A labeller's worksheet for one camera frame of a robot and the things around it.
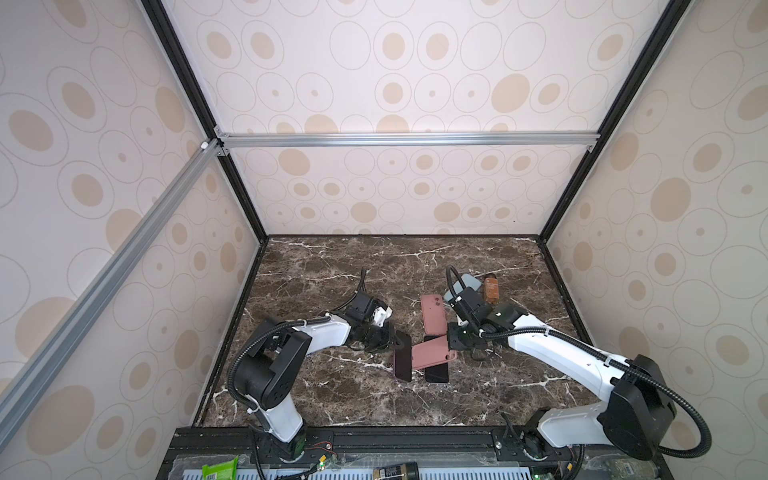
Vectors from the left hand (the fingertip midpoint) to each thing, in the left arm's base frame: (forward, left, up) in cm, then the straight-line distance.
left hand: (409, 342), depth 85 cm
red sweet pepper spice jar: (+20, -28, -3) cm, 35 cm away
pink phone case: (+12, -9, -5) cm, 16 cm away
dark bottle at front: (-31, +3, -1) cm, 31 cm away
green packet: (-31, +44, -2) cm, 54 cm away
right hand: (-1, -11, +2) cm, 12 cm away
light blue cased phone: (+27, -22, -8) cm, 36 cm away
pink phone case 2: (-2, -7, -4) cm, 8 cm away
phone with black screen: (-7, -8, -5) cm, 12 cm away
